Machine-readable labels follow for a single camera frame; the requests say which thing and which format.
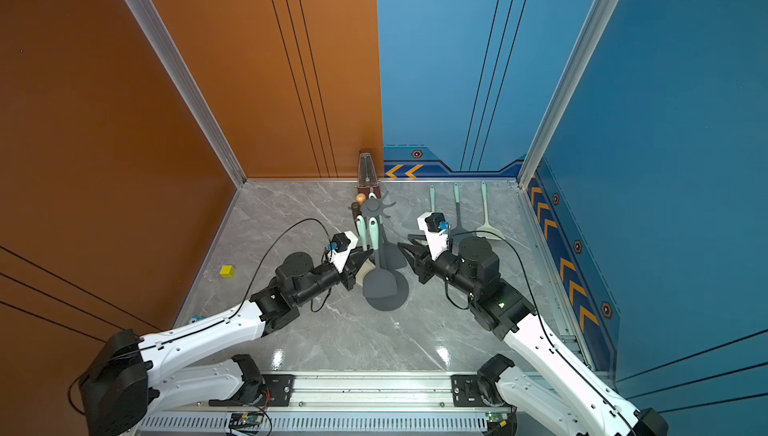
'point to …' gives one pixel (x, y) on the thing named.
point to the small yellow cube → (227, 271)
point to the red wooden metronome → (367, 183)
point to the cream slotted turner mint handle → (370, 263)
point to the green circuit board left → (248, 418)
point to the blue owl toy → (195, 318)
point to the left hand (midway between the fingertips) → (369, 245)
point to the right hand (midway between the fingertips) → (405, 241)
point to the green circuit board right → (499, 417)
